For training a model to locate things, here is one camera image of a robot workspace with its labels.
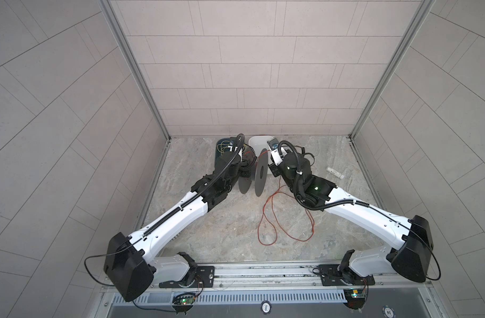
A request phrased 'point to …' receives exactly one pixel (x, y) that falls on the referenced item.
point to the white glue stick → (334, 173)
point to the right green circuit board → (355, 298)
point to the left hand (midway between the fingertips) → (251, 153)
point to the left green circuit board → (185, 299)
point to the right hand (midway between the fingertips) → (273, 148)
